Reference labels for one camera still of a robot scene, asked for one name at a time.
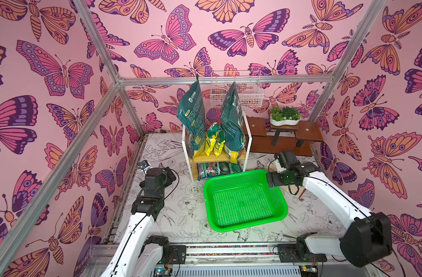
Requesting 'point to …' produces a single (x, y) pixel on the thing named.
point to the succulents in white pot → (285, 116)
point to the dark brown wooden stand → (296, 137)
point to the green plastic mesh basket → (235, 201)
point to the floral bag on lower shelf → (206, 169)
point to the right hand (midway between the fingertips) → (274, 178)
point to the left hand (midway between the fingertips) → (162, 170)
